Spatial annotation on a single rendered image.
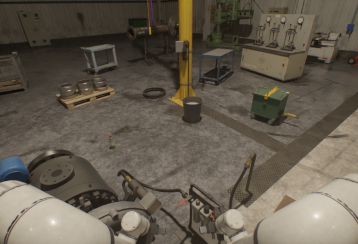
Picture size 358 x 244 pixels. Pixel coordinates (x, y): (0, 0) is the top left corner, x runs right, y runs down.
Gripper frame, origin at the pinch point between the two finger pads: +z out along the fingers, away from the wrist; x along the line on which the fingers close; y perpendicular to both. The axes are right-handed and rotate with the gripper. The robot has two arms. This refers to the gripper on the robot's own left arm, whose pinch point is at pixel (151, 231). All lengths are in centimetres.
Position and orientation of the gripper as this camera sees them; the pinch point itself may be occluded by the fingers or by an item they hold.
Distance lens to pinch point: 129.9
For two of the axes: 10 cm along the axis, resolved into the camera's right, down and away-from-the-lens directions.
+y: 0.9, -8.1, 5.9
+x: -9.8, 0.4, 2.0
